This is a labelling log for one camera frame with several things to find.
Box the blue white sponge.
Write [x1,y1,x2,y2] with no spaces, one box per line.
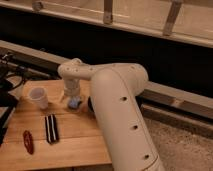
[67,96,82,109]

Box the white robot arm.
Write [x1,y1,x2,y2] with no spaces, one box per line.
[58,58,165,171]

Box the black bowl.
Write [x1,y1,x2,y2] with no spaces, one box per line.
[87,97,94,113]

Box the clear plastic cup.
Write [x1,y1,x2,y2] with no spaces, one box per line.
[28,87,48,110]

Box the black white striped block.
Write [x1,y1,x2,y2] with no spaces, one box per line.
[45,114,59,144]

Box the red brown small object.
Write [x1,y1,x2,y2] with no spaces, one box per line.
[23,130,34,154]

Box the black equipment with cables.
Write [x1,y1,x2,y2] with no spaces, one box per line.
[0,53,25,146]

